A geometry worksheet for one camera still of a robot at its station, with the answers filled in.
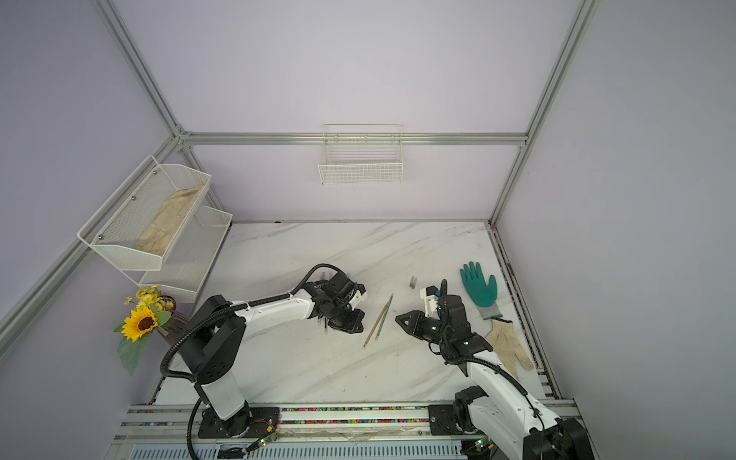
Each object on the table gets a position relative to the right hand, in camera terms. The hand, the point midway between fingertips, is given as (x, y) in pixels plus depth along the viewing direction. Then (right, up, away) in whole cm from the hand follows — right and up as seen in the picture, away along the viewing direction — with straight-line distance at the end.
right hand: (399, 323), depth 82 cm
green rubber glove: (+31, +5, +17) cm, 35 cm away
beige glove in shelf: (-66, +26, -5) cm, 71 cm away
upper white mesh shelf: (-73, +30, -2) cm, 79 cm away
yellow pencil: (-7, -3, +11) cm, 13 cm away
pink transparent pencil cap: (+7, +10, +20) cm, 23 cm away
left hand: (-11, -4, +4) cm, 13 cm away
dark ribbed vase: (-61, +1, -6) cm, 61 cm away
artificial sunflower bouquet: (-60, +7, -15) cm, 63 cm away
